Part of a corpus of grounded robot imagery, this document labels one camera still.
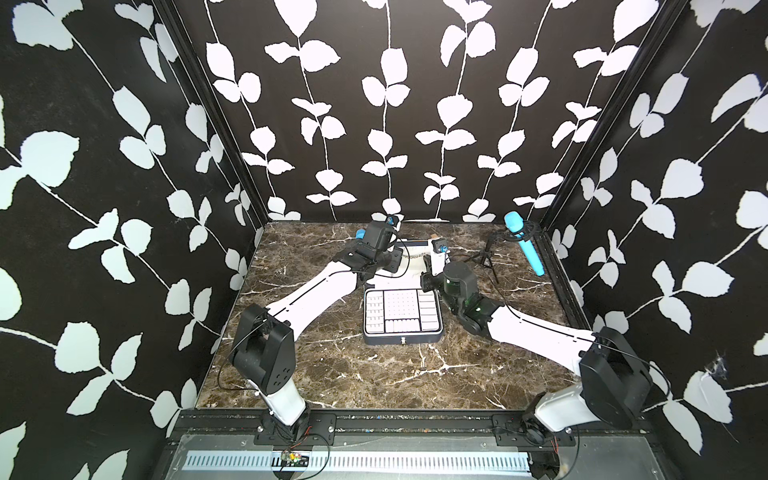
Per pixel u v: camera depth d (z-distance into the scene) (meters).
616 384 0.43
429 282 0.73
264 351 0.44
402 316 0.88
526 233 0.85
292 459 0.70
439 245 0.68
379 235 0.64
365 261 0.62
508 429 0.73
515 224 0.86
